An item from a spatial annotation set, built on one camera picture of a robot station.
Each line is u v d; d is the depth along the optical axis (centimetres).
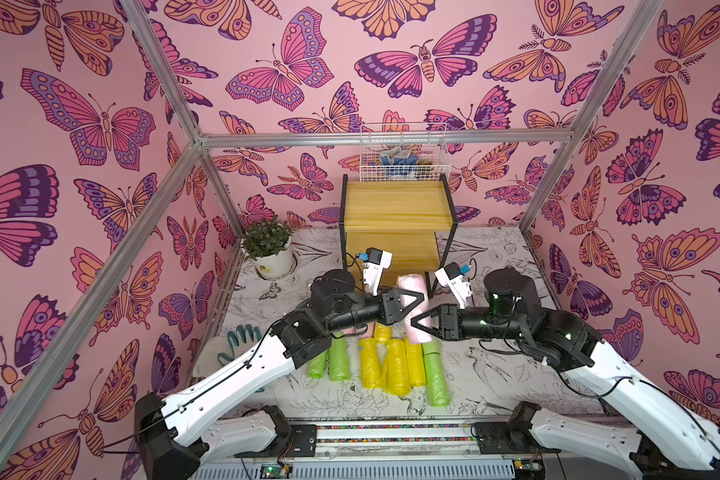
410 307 58
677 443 38
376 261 57
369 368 82
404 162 93
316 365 82
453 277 56
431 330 57
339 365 83
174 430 39
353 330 55
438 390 78
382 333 88
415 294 59
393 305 54
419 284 60
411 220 77
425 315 57
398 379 80
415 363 83
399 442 75
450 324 54
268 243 92
